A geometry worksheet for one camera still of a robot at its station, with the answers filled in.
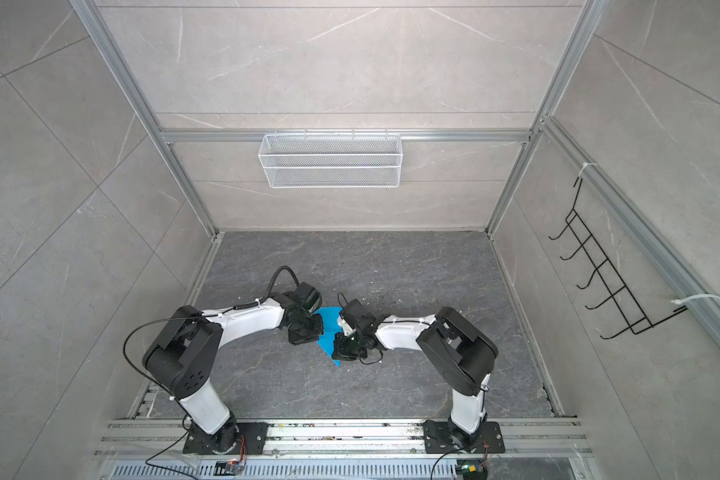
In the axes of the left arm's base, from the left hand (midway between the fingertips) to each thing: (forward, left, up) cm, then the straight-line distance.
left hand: (321, 330), depth 92 cm
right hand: (-8, -4, -1) cm, 8 cm away
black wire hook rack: (-4, -69, +32) cm, 76 cm away
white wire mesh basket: (+49, -4, +29) cm, 57 cm away
